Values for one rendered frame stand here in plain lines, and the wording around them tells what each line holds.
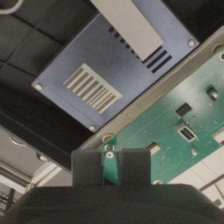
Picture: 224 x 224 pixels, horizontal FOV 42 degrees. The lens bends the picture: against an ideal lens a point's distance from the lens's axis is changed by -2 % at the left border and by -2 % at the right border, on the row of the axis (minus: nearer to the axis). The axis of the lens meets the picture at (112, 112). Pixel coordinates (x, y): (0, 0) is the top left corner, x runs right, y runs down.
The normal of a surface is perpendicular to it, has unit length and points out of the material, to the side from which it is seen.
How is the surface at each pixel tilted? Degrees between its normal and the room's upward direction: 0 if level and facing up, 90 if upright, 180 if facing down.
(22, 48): 90
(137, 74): 90
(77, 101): 90
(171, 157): 90
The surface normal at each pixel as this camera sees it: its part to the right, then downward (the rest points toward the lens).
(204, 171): 0.03, 0.55
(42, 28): 0.31, 0.74
